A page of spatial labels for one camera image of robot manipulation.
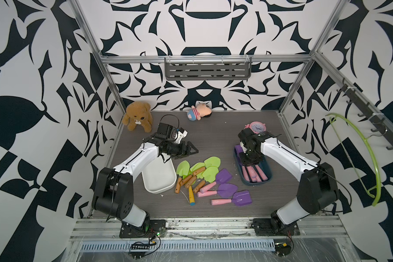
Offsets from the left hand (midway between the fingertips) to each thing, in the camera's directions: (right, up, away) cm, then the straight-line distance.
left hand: (192, 150), depth 84 cm
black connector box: (+38, -40, -14) cm, 57 cm away
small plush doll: (+6, +23, +27) cm, 36 cm away
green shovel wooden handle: (-6, -12, +8) cm, 15 cm away
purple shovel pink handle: (+29, -11, -5) cm, 31 cm away
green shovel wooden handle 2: (+10, -8, +11) cm, 17 cm away
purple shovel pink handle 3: (+24, -23, -1) cm, 34 cm away
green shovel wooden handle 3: (+9, -14, +7) cm, 18 cm away
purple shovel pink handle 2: (+16, -15, +6) cm, 23 cm away
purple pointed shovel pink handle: (+37, -15, +2) cm, 40 cm away
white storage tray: (-18, -14, +5) cm, 23 cm away
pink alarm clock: (+42, +12, +25) cm, 50 cm away
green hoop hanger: (+65, -12, -26) cm, 71 cm away
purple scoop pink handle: (+17, -21, +2) cm, 27 cm away
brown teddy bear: (-31, +20, +10) cm, 38 cm away
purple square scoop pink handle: (+25, 0, +6) cm, 25 cm away
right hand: (+28, -6, +3) cm, 29 cm away
